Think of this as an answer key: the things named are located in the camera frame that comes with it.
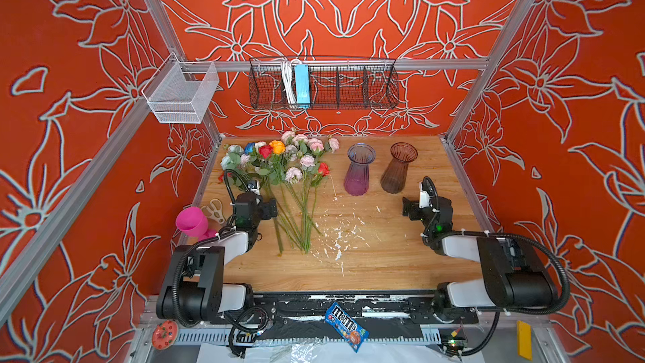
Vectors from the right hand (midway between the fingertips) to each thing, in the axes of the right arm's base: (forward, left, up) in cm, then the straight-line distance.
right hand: (417, 195), depth 92 cm
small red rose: (+13, +36, -2) cm, 38 cm away
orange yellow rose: (+20, +56, +5) cm, 60 cm away
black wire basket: (+39, +40, +23) cm, 60 cm away
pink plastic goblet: (-14, +79, +5) cm, 80 cm away
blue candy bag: (-42, +28, -5) cm, 50 cm away
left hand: (-2, +59, 0) cm, 59 cm away
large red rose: (+16, +59, +6) cm, 61 cm away
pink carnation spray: (+9, +45, -3) cm, 46 cm away
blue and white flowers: (+18, +73, 0) cm, 75 cm away
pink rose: (+14, +42, +3) cm, 45 cm away
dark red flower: (+8, +78, -2) cm, 78 cm away
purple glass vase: (+11, +21, -3) cm, 24 cm away
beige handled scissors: (-6, +77, -5) cm, 78 cm away
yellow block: (-43, -23, -8) cm, 49 cm away
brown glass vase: (+10, +7, +12) cm, 17 cm away
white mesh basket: (+29, +91, +26) cm, 99 cm away
